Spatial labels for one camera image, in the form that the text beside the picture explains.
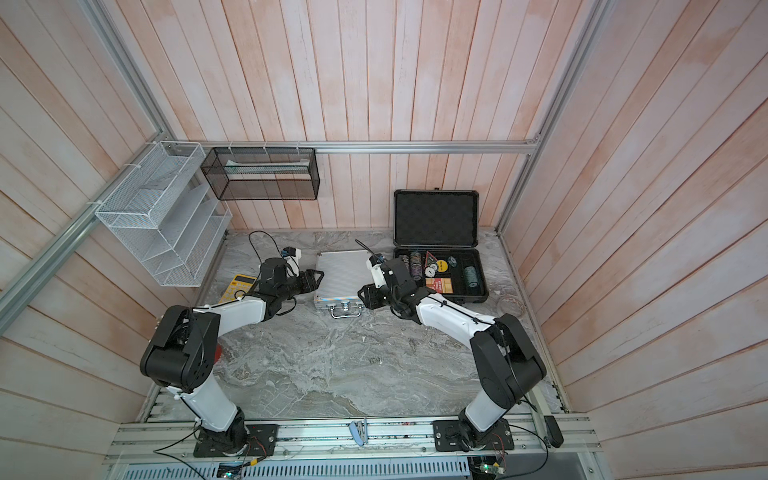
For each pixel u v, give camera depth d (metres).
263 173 1.07
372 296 0.78
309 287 0.85
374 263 0.79
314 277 0.88
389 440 0.75
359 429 0.73
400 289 0.68
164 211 0.73
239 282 1.03
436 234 1.09
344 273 1.02
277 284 0.75
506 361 0.45
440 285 1.01
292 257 0.83
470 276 1.04
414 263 1.07
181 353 0.48
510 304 0.98
